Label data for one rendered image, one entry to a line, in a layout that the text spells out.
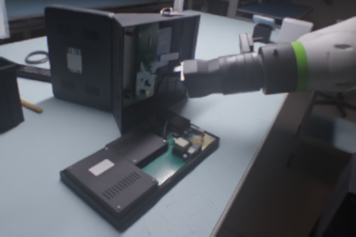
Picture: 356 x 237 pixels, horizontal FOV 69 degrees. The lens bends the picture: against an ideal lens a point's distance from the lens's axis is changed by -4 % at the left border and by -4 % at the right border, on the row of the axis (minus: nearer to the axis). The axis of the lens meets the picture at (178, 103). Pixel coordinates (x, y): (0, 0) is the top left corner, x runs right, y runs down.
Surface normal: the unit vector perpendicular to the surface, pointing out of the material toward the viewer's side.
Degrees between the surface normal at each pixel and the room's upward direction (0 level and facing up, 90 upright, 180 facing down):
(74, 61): 90
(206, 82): 116
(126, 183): 0
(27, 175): 0
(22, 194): 0
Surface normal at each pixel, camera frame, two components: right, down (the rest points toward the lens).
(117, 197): 0.11, -0.88
